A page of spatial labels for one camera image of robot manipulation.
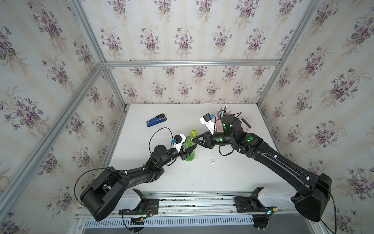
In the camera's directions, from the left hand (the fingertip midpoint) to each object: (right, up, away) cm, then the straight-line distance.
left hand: (195, 143), depth 74 cm
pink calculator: (+39, +7, +29) cm, 49 cm away
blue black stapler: (-26, +13, +33) cm, 43 cm away
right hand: (+1, +3, -8) cm, 8 cm away
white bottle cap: (+12, -14, +14) cm, 23 cm away
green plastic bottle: (-3, 0, -3) cm, 4 cm away
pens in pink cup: (+21, +17, +26) cm, 38 cm away
